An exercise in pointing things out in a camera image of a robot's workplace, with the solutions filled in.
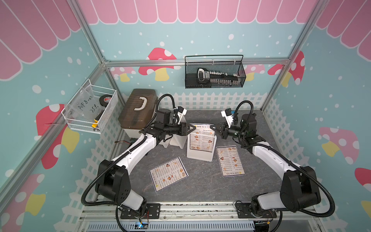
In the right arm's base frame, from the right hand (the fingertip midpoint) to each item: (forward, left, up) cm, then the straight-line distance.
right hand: (211, 127), depth 77 cm
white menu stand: (+2, +19, -16) cm, 25 cm away
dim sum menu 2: (-15, +25, -26) cm, 39 cm away
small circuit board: (-41, +37, -27) cm, 61 cm away
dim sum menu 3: (-8, -14, -26) cm, 30 cm away
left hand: (0, +10, -2) cm, 10 cm away
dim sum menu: (-2, +4, -7) cm, 9 cm away
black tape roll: (+14, +59, +9) cm, 61 cm away
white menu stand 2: (+4, +28, -22) cm, 36 cm away
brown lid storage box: (+19, +45, -5) cm, 49 cm away
